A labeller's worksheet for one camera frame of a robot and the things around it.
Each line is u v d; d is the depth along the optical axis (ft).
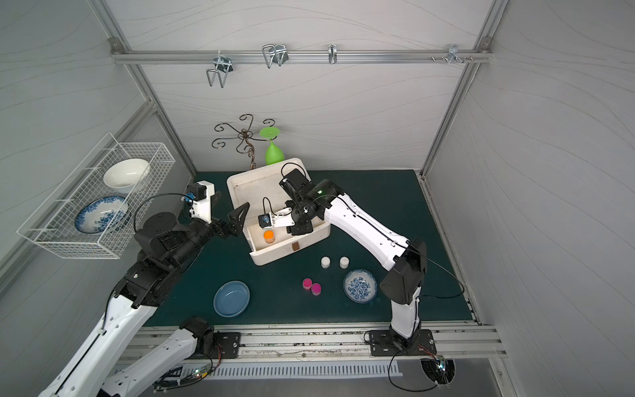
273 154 3.08
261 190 2.76
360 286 2.77
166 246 1.50
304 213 1.73
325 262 2.90
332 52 2.37
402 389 2.13
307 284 2.73
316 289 2.73
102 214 2.13
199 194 1.64
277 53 2.50
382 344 2.50
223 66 2.57
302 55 2.53
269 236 2.55
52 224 1.87
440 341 2.49
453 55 2.51
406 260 1.48
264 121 3.12
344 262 2.90
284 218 2.10
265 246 2.35
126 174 2.36
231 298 2.69
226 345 2.43
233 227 1.85
